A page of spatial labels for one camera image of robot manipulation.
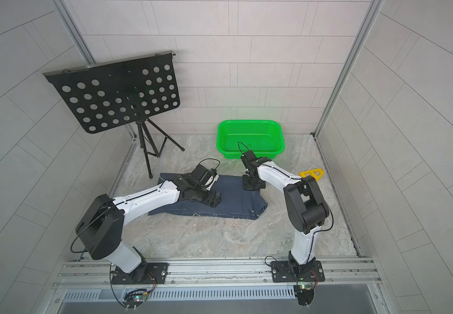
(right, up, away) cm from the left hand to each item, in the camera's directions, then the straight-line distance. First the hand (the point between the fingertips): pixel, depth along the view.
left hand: (218, 197), depth 86 cm
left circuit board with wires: (-26, -28, -21) cm, 44 cm away
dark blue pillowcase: (+8, -3, +4) cm, 9 cm away
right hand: (+14, +3, +8) cm, 16 cm away
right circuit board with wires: (+32, -30, -18) cm, 47 cm away
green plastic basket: (+25, +29, +28) cm, 47 cm away
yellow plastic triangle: (+49, +9, +13) cm, 52 cm away
